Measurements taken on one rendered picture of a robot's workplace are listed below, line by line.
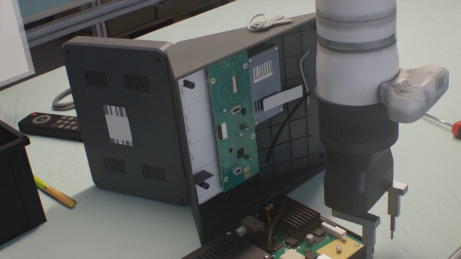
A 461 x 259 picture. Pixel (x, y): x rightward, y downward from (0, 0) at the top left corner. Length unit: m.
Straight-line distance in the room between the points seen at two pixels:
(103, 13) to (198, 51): 1.46
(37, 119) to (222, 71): 0.47
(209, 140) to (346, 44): 0.22
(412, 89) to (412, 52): 0.66
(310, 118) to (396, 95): 0.29
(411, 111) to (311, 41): 0.27
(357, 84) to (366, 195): 0.11
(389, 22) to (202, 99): 0.23
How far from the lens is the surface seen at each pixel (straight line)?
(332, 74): 0.56
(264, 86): 0.73
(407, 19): 1.38
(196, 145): 0.69
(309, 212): 0.71
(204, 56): 0.66
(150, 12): 4.44
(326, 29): 0.55
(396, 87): 0.55
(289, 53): 0.76
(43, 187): 0.89
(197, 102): 0.67
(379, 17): 0.54
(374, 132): 0.58
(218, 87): 0.67
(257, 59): 0.72
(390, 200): 0.67
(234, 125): 0.70
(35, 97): 1.21
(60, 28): 2.07
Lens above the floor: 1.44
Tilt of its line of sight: 27 degrees down
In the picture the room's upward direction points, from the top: 7 degrees counter-clockwise
